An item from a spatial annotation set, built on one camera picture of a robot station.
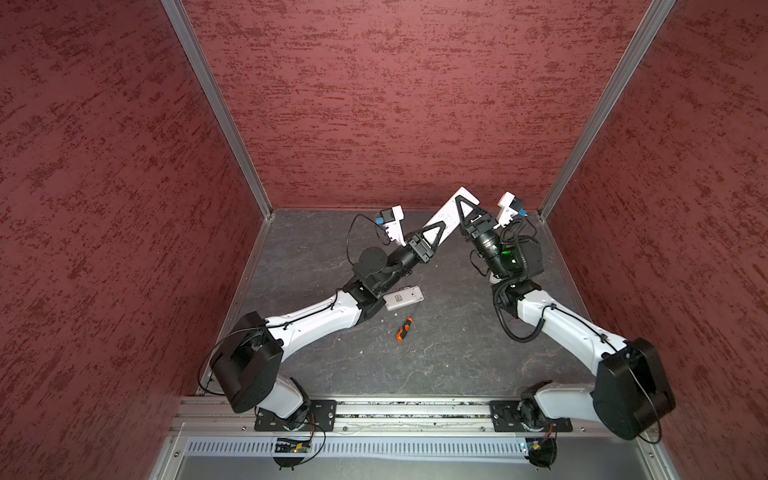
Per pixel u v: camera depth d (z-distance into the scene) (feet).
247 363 1.39
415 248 1.96
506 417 2.43
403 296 3.12
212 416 2.46
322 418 2.43
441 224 2.14
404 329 2.87
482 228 2.00
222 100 2.90
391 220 2.07
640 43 2.49
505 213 2.10
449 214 2.15
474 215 2.12
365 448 2.54
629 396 1.33
